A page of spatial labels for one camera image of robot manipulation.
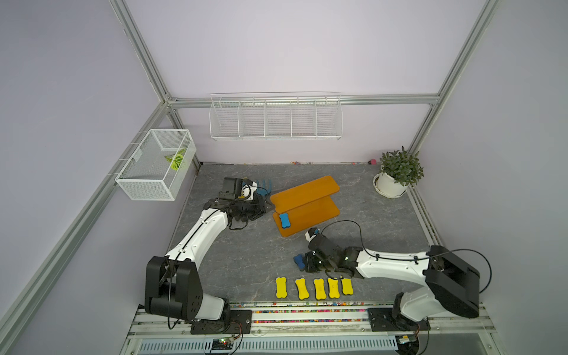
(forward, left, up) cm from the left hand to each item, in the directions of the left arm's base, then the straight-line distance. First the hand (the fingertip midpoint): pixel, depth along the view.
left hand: (272, 209), depth 82 cm
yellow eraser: (-26, -10, -16) cm, 32 cm away
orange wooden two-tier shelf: (+4, -14, -5) cm, 15 cm away
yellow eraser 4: (-25, -21, -15) cm, 36 cm away
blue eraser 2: (-15, -9, -15) cm, 23 cm away
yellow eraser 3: (-25, -16, -16) cm, 34 cm away
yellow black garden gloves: (+30, +15, -16) cm, 37 cm away
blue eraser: (+4, -5, -15) cm, 16 cm away
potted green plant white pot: (+14, -53, +2) cm, 55 cm away
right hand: (-15, -10, -13) cm, 22 cm away
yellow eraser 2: (-24, -2, -16) cm, 28 cm away
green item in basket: (+17, +34, +12) cm, 40 cm away
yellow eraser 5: (-25, -26, -15) cm, 39 cm away
